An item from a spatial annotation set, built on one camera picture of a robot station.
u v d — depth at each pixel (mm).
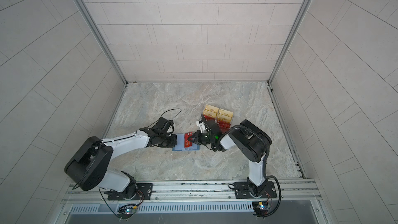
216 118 895
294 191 713
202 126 845
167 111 733
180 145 847
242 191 708
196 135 791
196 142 785
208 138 772
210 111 913
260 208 677
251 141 500
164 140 731
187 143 843
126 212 648
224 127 888
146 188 721
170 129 733
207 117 919
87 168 419
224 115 889
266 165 530
